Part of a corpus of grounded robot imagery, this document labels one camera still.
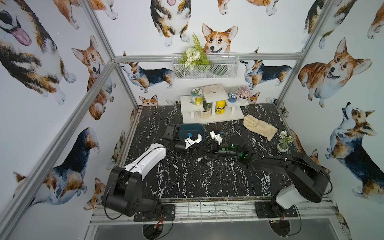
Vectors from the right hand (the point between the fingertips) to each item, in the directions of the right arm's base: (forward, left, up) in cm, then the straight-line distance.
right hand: (201, 145), depth 73 cm
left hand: (+3, 0, -5) cm, 5 cm away
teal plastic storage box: (+25, +12, -23) cm, 36 cm away
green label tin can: (+35, +3, +1) cm, 35 cm away
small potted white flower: (+10, -50, -18) cm, 54 cm away
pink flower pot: (+35, -25, +2) cm, 43 cm away
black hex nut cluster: (-1, -4, -22) cm, 23 cm away
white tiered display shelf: (+39, -6, 0) cm, 39 cm away
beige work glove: (+27, -41, -22) cm, 53 cm away
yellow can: (+40, -13, -14) cm, 44 cm away
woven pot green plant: (+35, -3, -15) cm, 38 cm away
